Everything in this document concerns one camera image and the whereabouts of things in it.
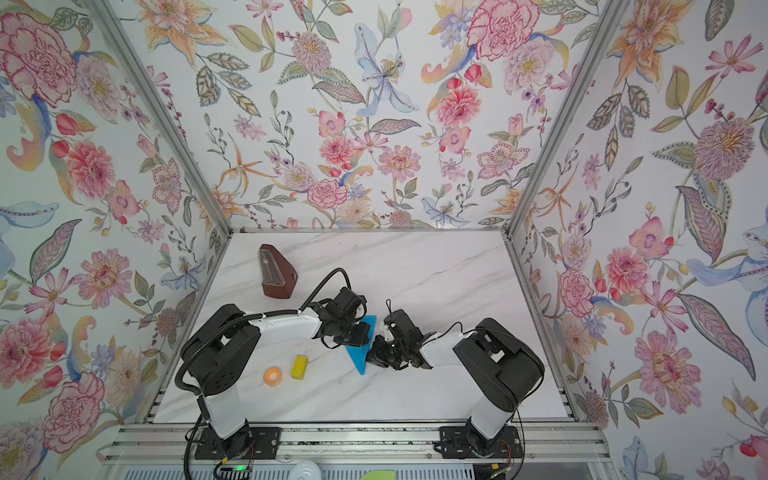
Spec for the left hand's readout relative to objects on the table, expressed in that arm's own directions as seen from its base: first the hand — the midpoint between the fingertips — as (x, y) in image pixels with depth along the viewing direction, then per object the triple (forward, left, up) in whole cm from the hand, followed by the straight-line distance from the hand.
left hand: (373, 343), depth 90 cm
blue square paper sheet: (-3, +4, 0) cm, 5 cm away
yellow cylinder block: (-7, +21, +1) cm, 22 cm away
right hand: (-4, +4, -1) cm, 5 cm away
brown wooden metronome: (+20, +31, +6) cm, 38 cm away
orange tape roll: (-9, +29, -2) cm, 30 cm away
